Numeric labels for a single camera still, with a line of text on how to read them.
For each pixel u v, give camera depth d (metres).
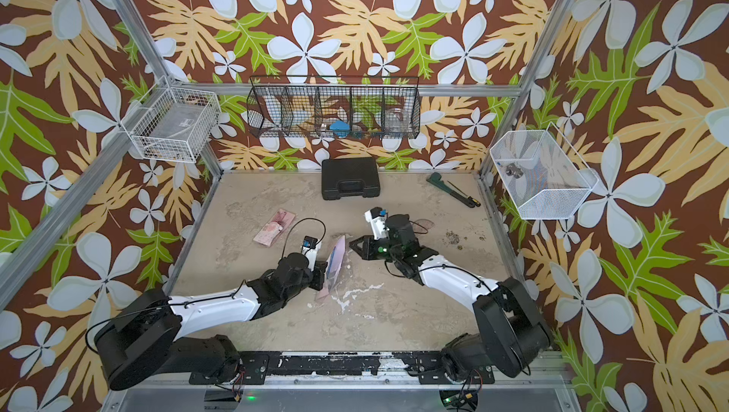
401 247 0.66
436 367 0.74
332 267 0.88
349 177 1.14
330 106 0.96
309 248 0.75
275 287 0.65
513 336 0.44
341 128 0.96
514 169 0.85
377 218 0.77
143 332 0.47
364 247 0.76
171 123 0.86
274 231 1.01
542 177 0.83
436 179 1.17
